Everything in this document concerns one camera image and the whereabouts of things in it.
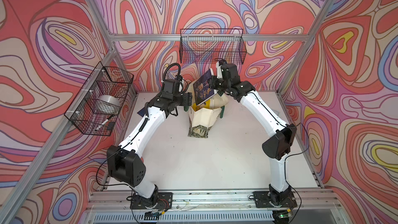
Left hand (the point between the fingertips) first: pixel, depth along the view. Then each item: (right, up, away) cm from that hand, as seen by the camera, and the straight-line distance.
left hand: (187, 95), depth 82 cm
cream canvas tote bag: (+8, -12, +4) cm, 15 cm away
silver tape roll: (-35, -5, -12) cm, 38 cm away
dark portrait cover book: (+8, +3, +4) cm, 10 cm away
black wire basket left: (-45, -9, -15) cm, 48 cm away
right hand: (+12, +6, +1) cm, 13 cm away
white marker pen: (-39, -14, -10) cm, 43 cm away
